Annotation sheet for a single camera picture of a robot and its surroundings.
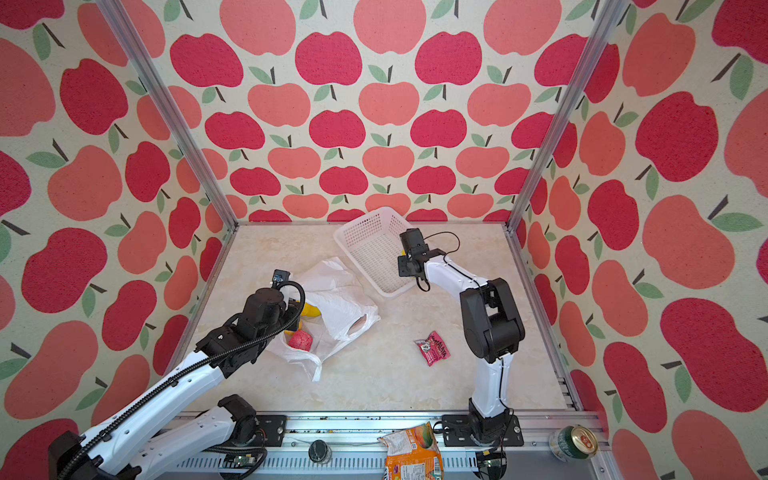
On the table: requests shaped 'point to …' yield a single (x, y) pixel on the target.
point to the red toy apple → (300, 339)
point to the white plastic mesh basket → (374, 240)
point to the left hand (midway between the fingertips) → (300, 302)
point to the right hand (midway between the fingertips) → (415, 262)
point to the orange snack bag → (412, 454)
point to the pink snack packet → (433, 348)
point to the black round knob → (320, 452)
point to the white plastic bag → (335, 309)
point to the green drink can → (575, 442)
